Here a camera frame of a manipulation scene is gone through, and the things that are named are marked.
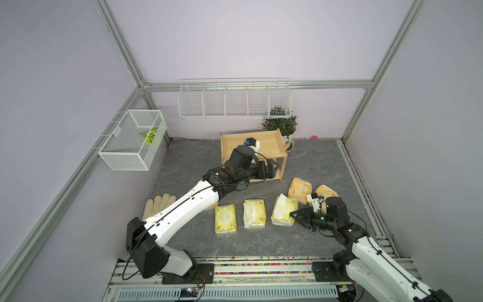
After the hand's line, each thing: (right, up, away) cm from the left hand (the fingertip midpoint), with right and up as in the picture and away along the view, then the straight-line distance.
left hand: (271, 167), depth 71 cm
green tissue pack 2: (-6, -22, +14) cm, 27 cm away
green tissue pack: (-19, -24, +12) cm, 33 cm away
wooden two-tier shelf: (+3, +9, +18) cm, 21 cm away
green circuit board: (-32, -48, 0) cm, 57 cm away
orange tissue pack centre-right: (+17, -12, +21) cm, 30 cm away
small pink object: (+35, +17, +53) cm, 66 cm away
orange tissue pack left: (-26, -19, +17) cm, 36 cm away
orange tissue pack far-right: (+30, -13, +21) cm, 39 cm away
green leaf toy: (-52, +14, +10) cm, 55 cm away
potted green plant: (+12, +21, +30) cm, 39 cm away
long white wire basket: (-29, +35, +28) cm, 53 cm away
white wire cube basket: (-59, +10, +11) cm, 61 cm away
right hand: (+9, -20, +7) cm, 23 cm away
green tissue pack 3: (+7, -18, +10) cm, 22 cm away
